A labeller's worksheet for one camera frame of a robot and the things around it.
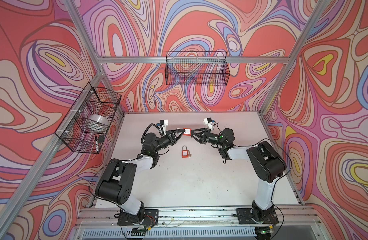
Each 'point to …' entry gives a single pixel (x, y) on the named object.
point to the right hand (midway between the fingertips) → (191, 136)
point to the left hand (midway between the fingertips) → (186, 132)
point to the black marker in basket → (96, 138)
